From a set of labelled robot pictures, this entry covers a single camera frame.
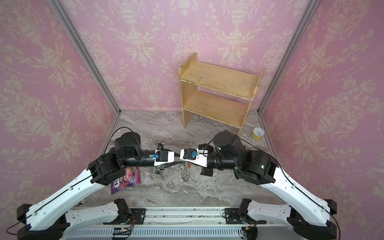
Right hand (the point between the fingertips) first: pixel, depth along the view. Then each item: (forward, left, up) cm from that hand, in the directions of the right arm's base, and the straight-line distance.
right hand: (188, 156), depth 55 cm
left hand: (-1, +2, +1) cm, 2 cm away
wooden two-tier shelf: (+63, -23, -22) cm, 71 cm away
